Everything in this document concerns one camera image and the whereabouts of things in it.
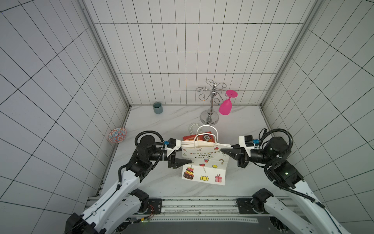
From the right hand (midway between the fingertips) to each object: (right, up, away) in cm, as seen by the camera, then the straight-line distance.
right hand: (221, 145), depth 59 cm
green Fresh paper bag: (-12, +5, +48) cm, 49 cm away
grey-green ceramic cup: (-38, +19, +51) cm, 66 cm away
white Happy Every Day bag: (-4, -10, +6) cm, 12 cm away
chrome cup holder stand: (+4, +12, +51) cm, 52 cm away
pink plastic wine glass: (+11, +19, +34) cm, 41 cm away
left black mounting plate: (-31, -34, +13) cm, 48 cm away
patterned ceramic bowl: (-64, -1, +41) cm, 76 cm away
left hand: (-14, -5, +5) cm, 16 cm away
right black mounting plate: (+15, -34, +13) cm, 39 cm away
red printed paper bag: (-1, -2, +39) cm, 39 cm away
